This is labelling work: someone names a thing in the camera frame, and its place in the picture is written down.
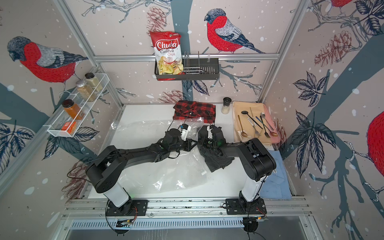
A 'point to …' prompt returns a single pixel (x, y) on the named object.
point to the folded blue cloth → (277, 186)
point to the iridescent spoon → (272, 133)
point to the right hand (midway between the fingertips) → (197, 139)
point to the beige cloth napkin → (250, 121)
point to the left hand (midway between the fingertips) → (200, 141)
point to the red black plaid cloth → (188, 109)
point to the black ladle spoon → (246, 112)
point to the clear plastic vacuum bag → (166, 173)
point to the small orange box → (71, 127)
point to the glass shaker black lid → (225, 108)
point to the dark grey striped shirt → (215, 160)
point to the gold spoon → (243, 134)
